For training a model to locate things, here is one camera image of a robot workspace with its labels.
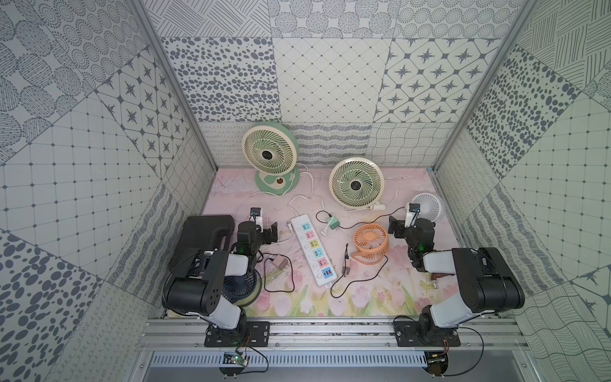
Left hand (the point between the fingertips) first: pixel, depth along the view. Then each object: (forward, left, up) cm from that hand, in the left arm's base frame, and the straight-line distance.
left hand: (261, 219), depth 94 cm
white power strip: (-15, -24, -5) cm, 28 cm away
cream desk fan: (+14, -39, +7) cm, 42 cm away
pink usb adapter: (-15, -9, -5) cm, 19 cm away
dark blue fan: (-28, +1, +1) cm, 28 cm away
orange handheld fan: (-10, -43, +1) cm, 44 cm away
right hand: (+2, -58, -1) cm, 58 cm away
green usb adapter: (+1, -29, -3) cm, 30 cm away
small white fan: (+5, -68, +4) cm, 69 cm away
